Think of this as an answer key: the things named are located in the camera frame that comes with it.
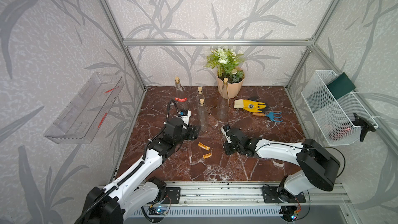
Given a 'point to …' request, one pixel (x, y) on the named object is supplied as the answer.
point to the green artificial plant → (227, 62)
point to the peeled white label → (203, 146)
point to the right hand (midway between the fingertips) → (223, 144)
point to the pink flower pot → (234, 88)
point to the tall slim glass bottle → (224, 111)
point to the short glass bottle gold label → (200, 95)
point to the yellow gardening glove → (249, 105)
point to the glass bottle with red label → (181, 100)
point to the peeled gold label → (208, 155)
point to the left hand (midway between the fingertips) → (197, 126)
